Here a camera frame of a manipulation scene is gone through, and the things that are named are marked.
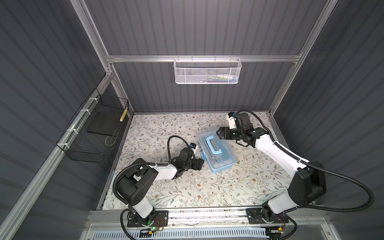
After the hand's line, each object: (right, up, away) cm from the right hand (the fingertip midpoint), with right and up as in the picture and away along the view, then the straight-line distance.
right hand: (223, 133), depth 84 cm
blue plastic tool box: (-6, -21, +1) cm, 22 cm away
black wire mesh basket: (-67, 0, -12) cm, 68 cm away
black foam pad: (-64, +6, -6) cm, 64 cm away
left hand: (-14, -17, +8) cm, 23 cm away
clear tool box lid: (-4, -10, +1) cm, 11 cm away
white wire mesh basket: (-7, +46, +27) cm, 53 cm away
